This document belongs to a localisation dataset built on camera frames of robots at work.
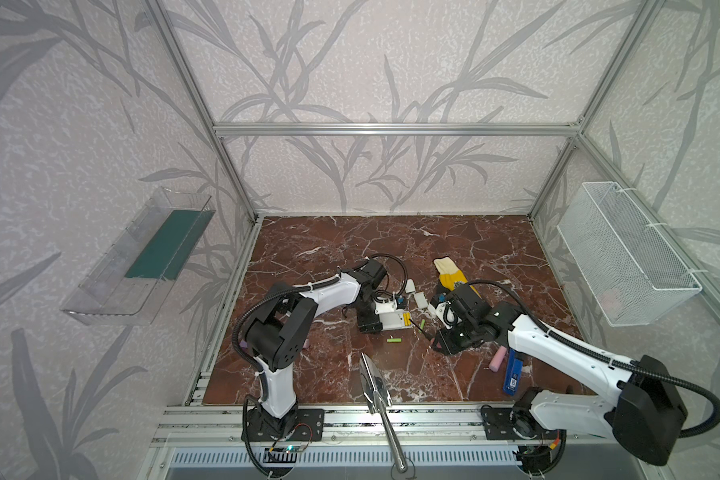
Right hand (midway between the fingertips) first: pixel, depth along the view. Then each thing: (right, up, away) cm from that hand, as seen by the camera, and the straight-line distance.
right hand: (435, 335), depth 80 cm
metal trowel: (-16, -15, -2) cm, 22 cm away
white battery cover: (-5, +10, +19) cm, 23 cm away
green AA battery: (-11, -4, +8) cm, 14 cm away
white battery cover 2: (-2, +7, +15) cm, 17 cm away
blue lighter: (+21, -9, -2) cm, 22 cm away
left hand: (-16, +4, +12) cm, 20 cm away
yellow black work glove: (+9, +15, +20) cm, 27 cm away
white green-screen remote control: (-9, +2, +11) cm, 14 cm away
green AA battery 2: (-2, 0, +10) cm, 10 cm away
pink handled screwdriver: (-2, -1, +4) cm, 5 cm away
